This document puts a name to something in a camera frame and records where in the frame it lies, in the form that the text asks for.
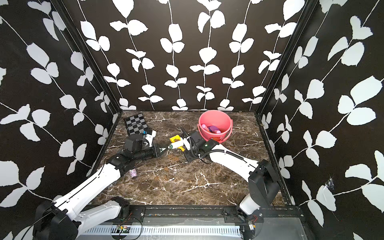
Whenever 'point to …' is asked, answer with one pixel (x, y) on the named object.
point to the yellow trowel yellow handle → (178, 137)
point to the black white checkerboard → (136, 124)
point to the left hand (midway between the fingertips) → (167, 146)
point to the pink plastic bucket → (214, 125)
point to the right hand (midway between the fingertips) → (185, 152)
